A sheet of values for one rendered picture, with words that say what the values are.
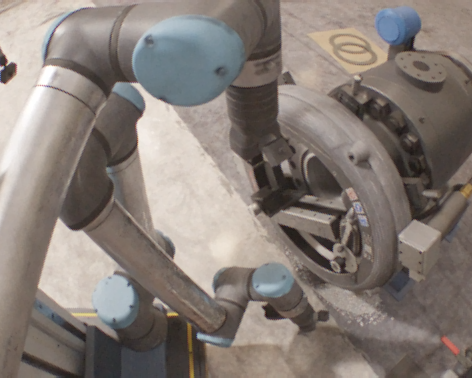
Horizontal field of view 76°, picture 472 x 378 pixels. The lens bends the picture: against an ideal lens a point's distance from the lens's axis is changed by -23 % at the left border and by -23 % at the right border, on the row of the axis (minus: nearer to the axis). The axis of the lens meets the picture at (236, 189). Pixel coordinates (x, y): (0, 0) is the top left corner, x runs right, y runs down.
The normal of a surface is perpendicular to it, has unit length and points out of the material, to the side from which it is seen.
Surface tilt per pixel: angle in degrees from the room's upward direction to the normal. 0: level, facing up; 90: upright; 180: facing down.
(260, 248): 0
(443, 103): 29
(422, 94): 16
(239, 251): 0
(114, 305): 5
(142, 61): 90
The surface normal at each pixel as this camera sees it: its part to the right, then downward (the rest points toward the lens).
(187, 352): -0.09, -0.63
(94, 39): -0.32, 0.28
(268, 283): -0.39, -0.67
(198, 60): -0.26, 0.77
